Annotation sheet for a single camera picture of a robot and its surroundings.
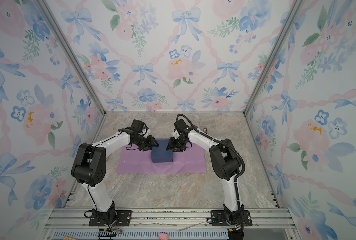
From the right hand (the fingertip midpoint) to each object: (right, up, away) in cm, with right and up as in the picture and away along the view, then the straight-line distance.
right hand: (168, 148), depth 93 cm
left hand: (-7, +2, +1) cm, 8 cm away
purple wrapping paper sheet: (-23, -8, +2) cm, 24 cm away
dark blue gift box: (-5, -3, -2) cm, 6 cm away
